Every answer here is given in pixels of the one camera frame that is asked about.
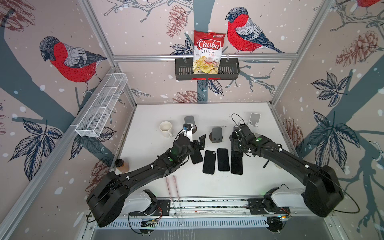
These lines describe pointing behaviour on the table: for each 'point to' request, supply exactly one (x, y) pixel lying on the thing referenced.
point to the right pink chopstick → (179, 200)
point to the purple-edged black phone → (197, 157)
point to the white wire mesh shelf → (113, 84)
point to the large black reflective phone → (209, 166)
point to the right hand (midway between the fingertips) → (234, 146)
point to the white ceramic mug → (165, 127)
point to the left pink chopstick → (170, 193)
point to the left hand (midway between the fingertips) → (198, 134)
